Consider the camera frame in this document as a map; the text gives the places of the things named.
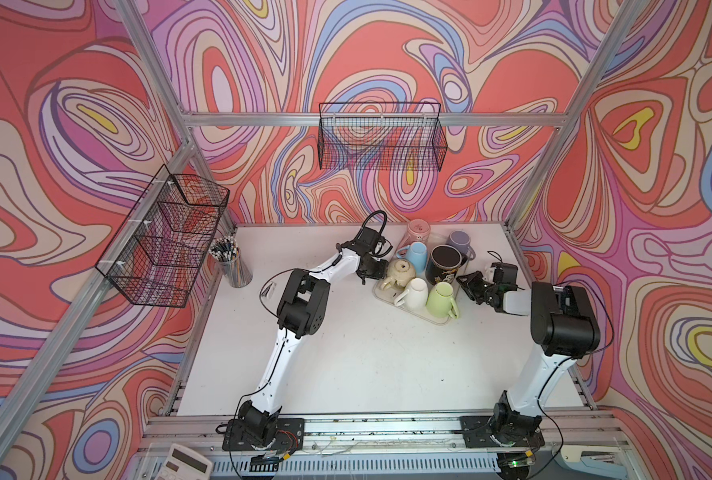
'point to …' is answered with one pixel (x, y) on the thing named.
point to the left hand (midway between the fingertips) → (388, 272)
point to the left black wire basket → (166, 241)
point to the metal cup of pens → (225, 251)
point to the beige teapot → (399, 271)
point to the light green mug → (440, 302)
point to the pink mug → (418, 231)
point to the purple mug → (462, 240)
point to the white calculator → (185, 463)
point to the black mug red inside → (443, 262)
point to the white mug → (415, 297)
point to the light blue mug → (416, 253)
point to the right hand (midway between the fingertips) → (458, 283)
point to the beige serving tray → (387, 295)
